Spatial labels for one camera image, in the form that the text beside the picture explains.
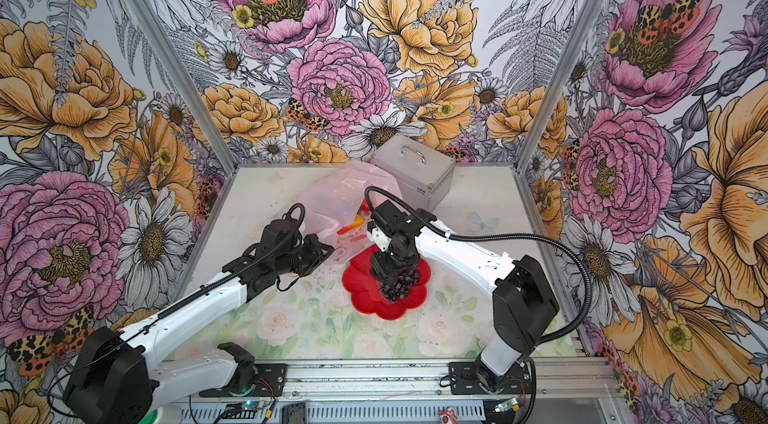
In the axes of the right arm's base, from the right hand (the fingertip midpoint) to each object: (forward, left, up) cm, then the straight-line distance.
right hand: (387, 279), depth 79 cm
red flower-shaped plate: (0, +6, -11) cm, 13 cm away
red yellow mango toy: (+17, +8, +2) cm, 19 cm away
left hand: (+6, +14, +2) cm, 16 cm away
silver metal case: (+35, -12, +3) cm, 37 cm away
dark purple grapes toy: (+1, -3, -7) cm, 8 cm away
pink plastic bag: (+23, +15, +3) cm, 28 cm away
